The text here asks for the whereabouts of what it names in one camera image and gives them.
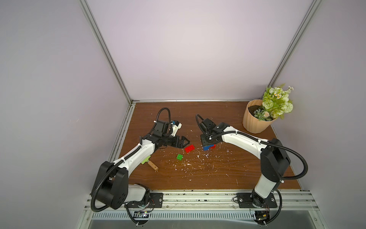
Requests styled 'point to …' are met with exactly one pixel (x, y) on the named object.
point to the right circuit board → (261, 217)
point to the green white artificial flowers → (276, 103)
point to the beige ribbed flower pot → (250, 122)
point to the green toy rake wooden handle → (150, 163)
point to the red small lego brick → (213, 147)
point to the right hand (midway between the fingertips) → (205, 139)
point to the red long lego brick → (189, 148)
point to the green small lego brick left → (179, 157)
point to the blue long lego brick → (206, 148)
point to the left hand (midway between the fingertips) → (185, 140)
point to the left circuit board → (140, 214)
